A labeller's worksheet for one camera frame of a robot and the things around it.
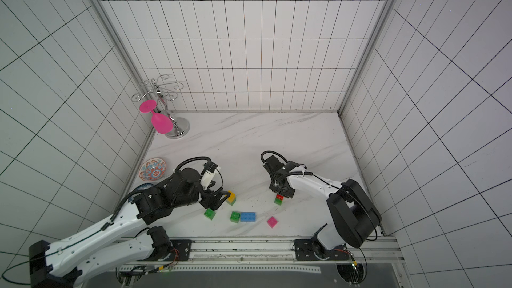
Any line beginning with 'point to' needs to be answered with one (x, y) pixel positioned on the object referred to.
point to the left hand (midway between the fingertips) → (217, 192)
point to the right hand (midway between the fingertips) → (277, 187)
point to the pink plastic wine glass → (162, 123)
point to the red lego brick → (280, 196)
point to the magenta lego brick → (272, 222)
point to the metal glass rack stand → (161, 91)
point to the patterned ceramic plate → (152, 169)
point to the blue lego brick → (248, 216)
